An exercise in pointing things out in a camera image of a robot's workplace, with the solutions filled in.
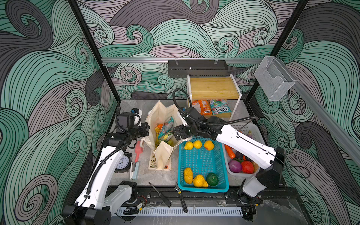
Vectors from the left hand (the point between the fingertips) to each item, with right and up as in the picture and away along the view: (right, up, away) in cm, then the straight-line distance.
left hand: (150, 125), depth 75 cm
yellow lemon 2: (+28, -14, +14) cm, 34 cm away
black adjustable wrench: (+18, -40, -5) cm, 44 cm away
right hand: (+16, -2, -2) cm, 16 cm away
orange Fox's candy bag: (+33, +11, +17) cm, 39 cm away
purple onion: (+48, -24, +3) cm, 54 cm away
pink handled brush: (-11, -18, +15) cm, 26 cm away
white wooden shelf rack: (+36, +22, +7) cm, 43 cm away
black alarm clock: (-17, -24, +8) cm, 30 cm away
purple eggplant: (+63, -7, +15) cm, 65 cm away
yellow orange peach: (+35, -14, +12) cm, 40 cm away
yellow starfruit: (+21, -28, +1) cm, 35 cm away
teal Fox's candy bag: (+43, +11, +16) cm, 47 cm away
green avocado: (+34, -29, -1) cm, 45 cm away
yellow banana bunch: (+1, -5, +18) cm, 19 cm away
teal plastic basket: (+32, -22, +13) cm, 41 cm away
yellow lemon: (+22, -15, +14) cm, 30 cm away
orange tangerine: (+3, -2, +20) cm, 20 cm away
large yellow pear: (+27, -30, -1) cm, 40 cm away
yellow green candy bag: (+8, -7, +5) cm, 12 cm away
